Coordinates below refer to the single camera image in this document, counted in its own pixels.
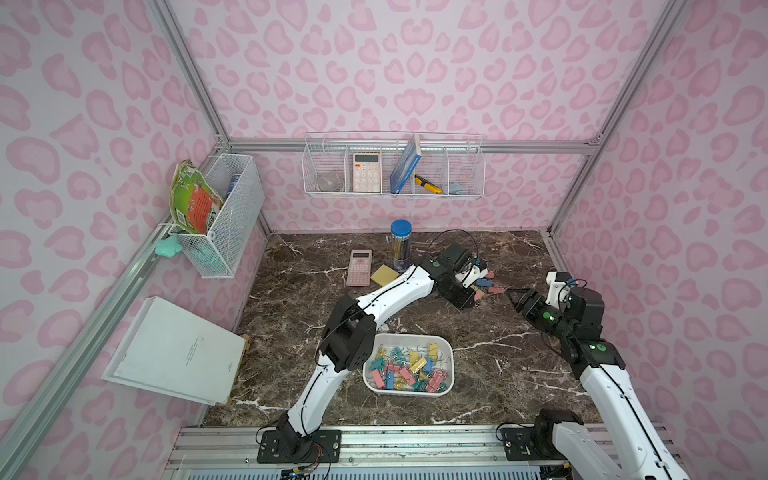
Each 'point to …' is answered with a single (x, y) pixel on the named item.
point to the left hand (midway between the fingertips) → (470, 294)
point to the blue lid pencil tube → (401, 234)
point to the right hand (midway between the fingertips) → (510, 293)
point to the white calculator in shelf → (366, 172)
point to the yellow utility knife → (431, 187)
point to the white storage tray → (411, 365)
